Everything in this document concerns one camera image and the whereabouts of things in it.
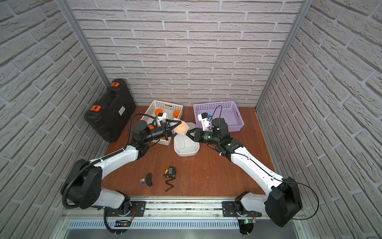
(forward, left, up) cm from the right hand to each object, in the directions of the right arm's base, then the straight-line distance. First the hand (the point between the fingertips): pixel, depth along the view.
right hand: (188, 133), depth 72 cm
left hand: (+2, +2, +4) cm, 5 cm away
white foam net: (+7, +4, -23) cm, 24 cm away
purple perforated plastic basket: (+39, -32, -26) cm, 57 cm away
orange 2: (+39, +24, -23) cm, 51 cm away
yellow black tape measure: (-10, +12, -23) cm, 28 cm away
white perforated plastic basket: (+38, +28, -19) cm, 51 cm away
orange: (0, +3, +4) cm, 5 cm away
